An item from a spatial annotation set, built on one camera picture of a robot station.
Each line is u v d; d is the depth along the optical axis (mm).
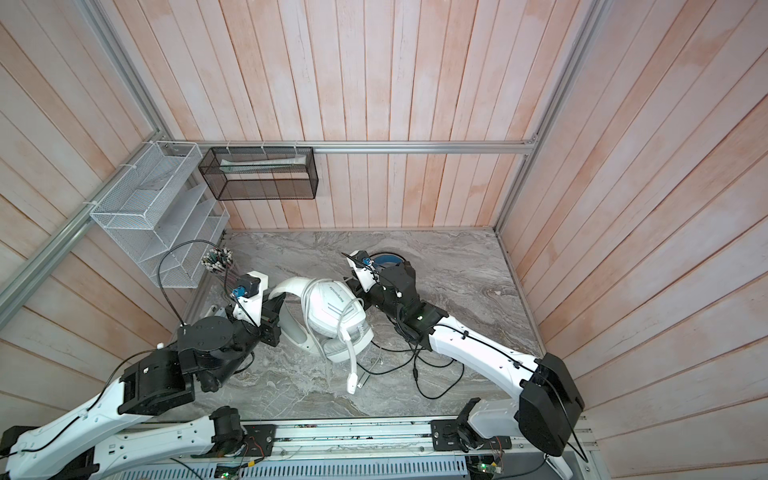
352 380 454
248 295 469
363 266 621
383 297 555
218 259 887
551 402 404
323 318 484
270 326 504
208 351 390
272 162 887
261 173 1044
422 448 729
